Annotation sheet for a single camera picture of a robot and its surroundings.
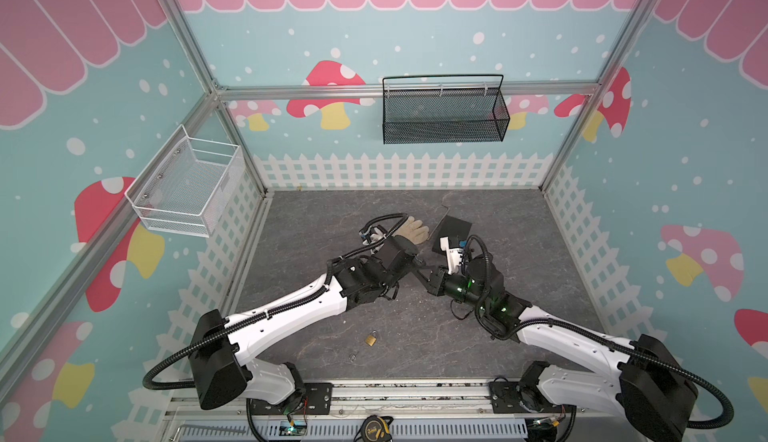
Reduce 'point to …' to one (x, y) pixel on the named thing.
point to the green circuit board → (296, 428)
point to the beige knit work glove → (414, 230)
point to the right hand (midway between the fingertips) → (410, 270)
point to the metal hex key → (439, 221)
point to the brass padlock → (371, 339)
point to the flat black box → (455, 229)
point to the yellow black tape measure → (376, 429)
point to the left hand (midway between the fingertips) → (410, 261)
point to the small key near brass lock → (353, 358)
